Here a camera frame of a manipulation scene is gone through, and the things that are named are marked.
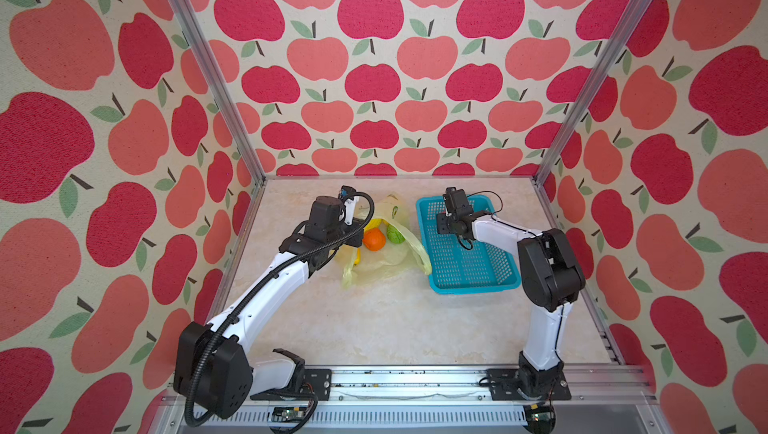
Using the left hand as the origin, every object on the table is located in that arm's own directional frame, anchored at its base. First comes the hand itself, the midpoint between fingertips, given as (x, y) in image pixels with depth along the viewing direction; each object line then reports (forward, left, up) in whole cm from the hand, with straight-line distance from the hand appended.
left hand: (368, 224), depth 81 cm
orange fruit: (+6, -1, -17) cm, 18 cm away
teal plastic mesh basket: (-2, -29, -21) cm, 36 cm away
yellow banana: (+12, -1, -16) cm, 20 cm away
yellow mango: (0, +4, -19) cm, 20 cm away
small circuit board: (-41, +20, -23) cm, 51 cm away
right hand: (+13, -28, -15) cm, 35 cm away
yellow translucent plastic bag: (-2, +2, -21) cm, 21 cm away
